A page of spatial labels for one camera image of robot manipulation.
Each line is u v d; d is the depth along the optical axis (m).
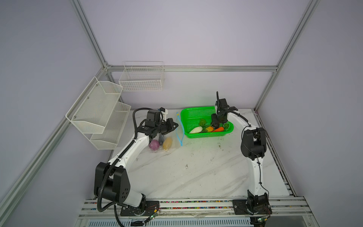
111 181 0.42
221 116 0.78
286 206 0.76
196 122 1.11
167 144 0.95
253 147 0.60
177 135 1.03
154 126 0.65
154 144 0.93
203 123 1.10
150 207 0.73
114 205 0.46
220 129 1.04
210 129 1.03
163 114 0.77
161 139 0.99
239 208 0.73
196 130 1.01
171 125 0.72
